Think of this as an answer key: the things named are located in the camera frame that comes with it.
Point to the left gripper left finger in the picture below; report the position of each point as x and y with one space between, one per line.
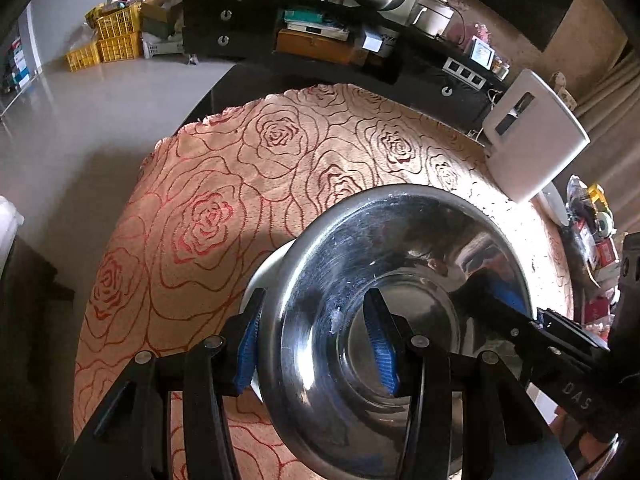
241 335

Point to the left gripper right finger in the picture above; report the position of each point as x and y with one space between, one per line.
390 337

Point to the stainless steel mixing bowl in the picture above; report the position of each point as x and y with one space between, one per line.
356 290

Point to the large white round plate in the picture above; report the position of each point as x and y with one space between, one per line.
266 278

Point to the rose patterned tablecloth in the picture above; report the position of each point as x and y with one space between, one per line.
211 204

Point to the cluttered box of items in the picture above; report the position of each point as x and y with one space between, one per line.
592 249

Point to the small white side plate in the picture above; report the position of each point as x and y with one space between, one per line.
551 203

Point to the white electric kettle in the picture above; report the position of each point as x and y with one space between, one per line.
533 136

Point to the white cushioned chair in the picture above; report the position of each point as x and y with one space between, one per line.
10 221

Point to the black tv cabinet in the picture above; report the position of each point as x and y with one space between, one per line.
278 45

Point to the yellow plastic crates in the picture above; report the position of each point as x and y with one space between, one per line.
112 36

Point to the white rice cooker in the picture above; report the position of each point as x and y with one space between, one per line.
432 17

